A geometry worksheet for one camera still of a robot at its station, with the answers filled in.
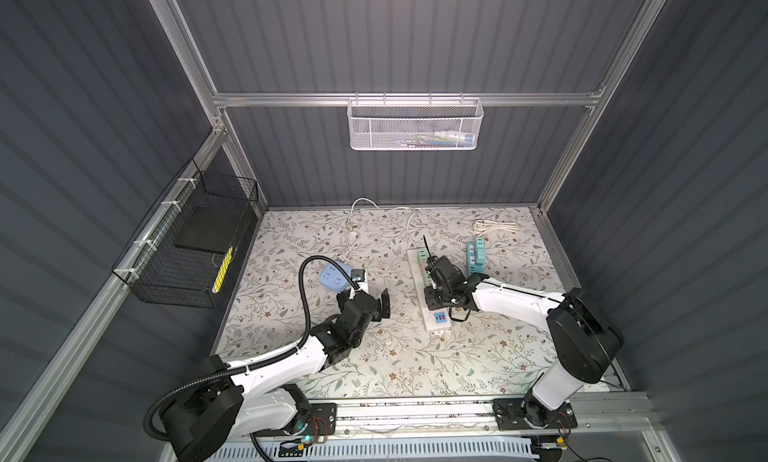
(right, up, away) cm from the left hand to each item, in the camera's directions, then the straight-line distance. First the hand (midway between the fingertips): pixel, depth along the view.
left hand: (372, 290), depth 83 cm
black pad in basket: (-41, +18, -8) cm, 45 cm away
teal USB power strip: (+34, +9, +17) cm, 39 cm away
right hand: (+18, -4, +8) cm, 20 cm away
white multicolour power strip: (+19, -10, +5) cm, 22 cm away
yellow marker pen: (-35, +8, -14) cm, 38 cm away
